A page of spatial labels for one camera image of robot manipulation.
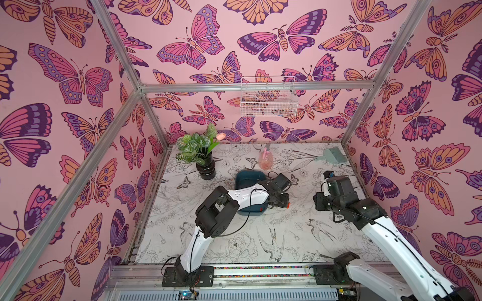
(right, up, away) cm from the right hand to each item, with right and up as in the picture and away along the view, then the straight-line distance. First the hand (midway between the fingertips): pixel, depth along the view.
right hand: (314, 197), depth 77 cm
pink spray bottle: (-16, +17, +39) cm, 45 cm away
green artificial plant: (-50, +21, +8) cm, 55 cm away
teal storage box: (-27, +5, -16) cm, 32 cm away
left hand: (-7, -6, +15) cm, 18 cm away
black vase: (-48, +10, +21) cm, 54 cm away
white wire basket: (-16, +48, +18) cm, 54 cm away
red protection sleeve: (-6, -7, +17) cm, 20 cm away
